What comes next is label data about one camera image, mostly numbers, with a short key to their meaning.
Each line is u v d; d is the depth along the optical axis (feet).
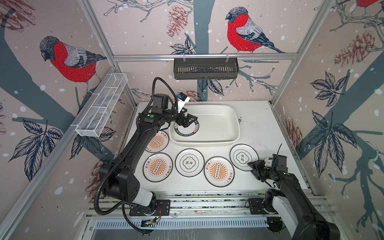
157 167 2.87
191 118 2.25
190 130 3.40
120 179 1.33
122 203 1.51
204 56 3.06
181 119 2.20
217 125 3.50
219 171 2.80
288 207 1.83
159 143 3.21
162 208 2.40
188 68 3.50
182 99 2.17
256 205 2.39
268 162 2.63
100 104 2.58
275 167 2.23
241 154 3.03
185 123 2.24
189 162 2.92
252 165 2.59
